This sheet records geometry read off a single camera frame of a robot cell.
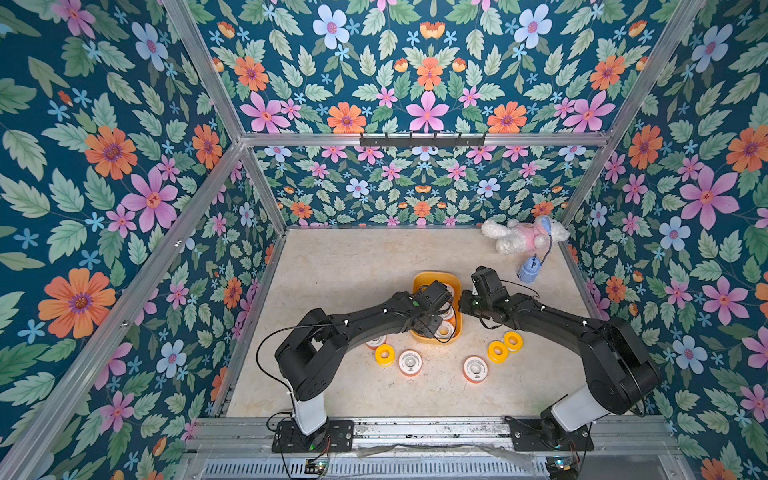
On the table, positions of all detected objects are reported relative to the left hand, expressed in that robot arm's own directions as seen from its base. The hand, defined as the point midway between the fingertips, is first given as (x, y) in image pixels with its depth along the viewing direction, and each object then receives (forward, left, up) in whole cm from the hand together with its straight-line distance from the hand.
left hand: (432, 320), depth 88 cm
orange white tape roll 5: (-14, -11, -5) cm, 18 cm away
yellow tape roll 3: (-7, -24, -5) cm, 25 cm away
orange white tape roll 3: (-4, +18, -4) cm, 19 cm away
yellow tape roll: (-8, +15, -5) cm, 17 cm away
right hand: (+6, -9, 0) cm, 11 cm away
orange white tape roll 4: (-10, +8, -5) cm, 14 cm away
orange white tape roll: (-2, -4, -4) cm, 6 cm away
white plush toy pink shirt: (+28, -33, +4) cm, 43 cm away
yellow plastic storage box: (+17, 0, -2) cm, 17 cm away
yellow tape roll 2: (-10, -18, -5) cm, 21 cm away
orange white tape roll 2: (+3, -6, -3) cm, 8 cm away
